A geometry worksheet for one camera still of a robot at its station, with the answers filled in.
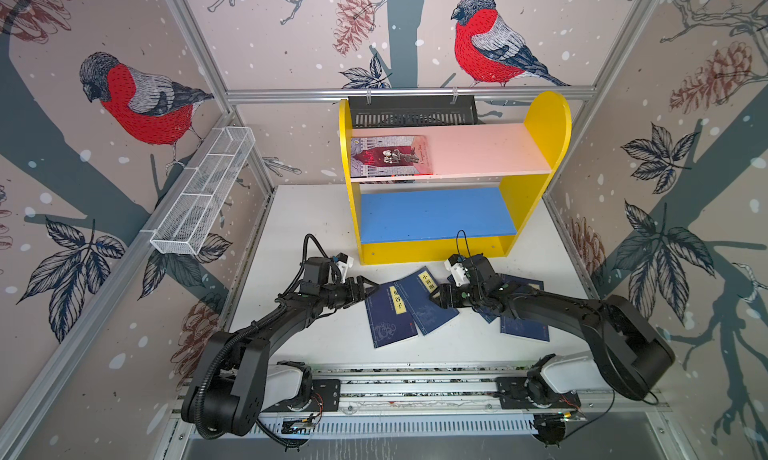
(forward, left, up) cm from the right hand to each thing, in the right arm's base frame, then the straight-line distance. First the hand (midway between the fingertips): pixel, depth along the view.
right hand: (436, 299), depth 87 cm
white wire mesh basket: (+15, +64, +30) cm, 72 cm away
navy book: (-5, +14, -2) cm, 15 cm away
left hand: (-1, +19, +6) cm, 20 cm away
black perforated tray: (+49, +13, +33) cm, 61 cm away
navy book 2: (+3, +6, -1) cm, 7 cm away
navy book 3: (-6, -23, -3) cm, 24 cm away
